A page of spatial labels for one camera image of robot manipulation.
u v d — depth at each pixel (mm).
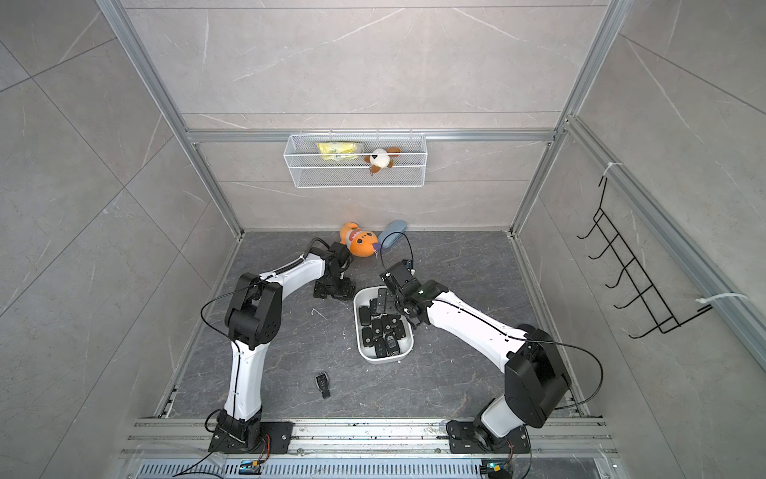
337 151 836
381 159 856
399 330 904
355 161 881
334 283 873
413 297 584
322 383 815
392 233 1178
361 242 1066
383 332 903
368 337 885
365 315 951
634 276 670
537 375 420
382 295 760
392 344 884
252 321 568
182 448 724
